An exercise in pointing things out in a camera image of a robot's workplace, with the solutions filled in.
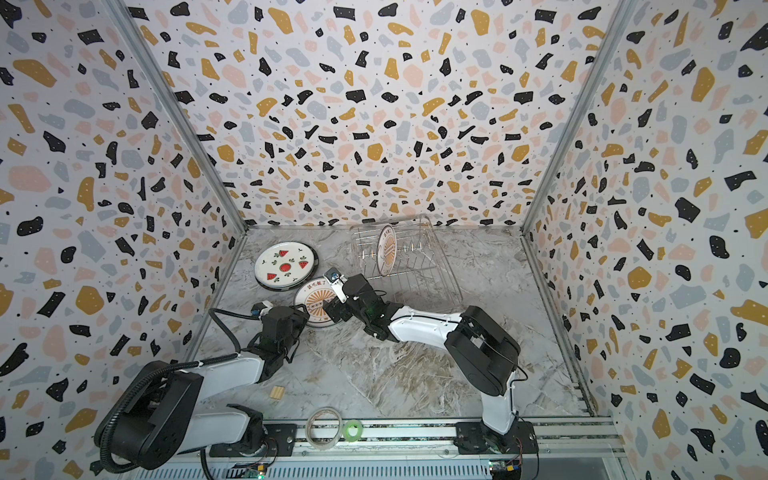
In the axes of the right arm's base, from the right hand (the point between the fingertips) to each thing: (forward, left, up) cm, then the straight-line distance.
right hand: (331, 284), depth 84 cm
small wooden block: (-25, +13, -15) cm, 32 cm away
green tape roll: (-33, -8, -17) cm, 38 cm away
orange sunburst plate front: (+6, +10, -14) cm, 19 cm away
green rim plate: (-6, +5, -13) cm, 15 cm away
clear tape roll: (-33, 0, -18) cm, 37 cm away
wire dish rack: (+16, -26, -16) cm, 35 cm away
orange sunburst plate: (+21, -14, -10) cm, 27 cm away
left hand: (-1, +9, -8) cm, 12 cm away
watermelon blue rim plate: (+17, +22, -14) cm, 31 cm away
